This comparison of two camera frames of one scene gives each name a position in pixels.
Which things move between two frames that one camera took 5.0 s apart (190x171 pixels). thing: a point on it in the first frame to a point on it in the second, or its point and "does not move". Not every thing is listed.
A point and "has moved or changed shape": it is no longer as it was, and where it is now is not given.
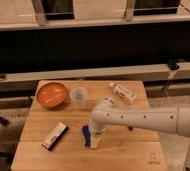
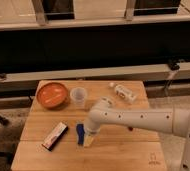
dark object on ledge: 3,75 does not move
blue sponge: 87,135 has moved or changed shape
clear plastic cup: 79,97 does not move
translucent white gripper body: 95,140 to 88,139
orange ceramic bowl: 52,95 does not move
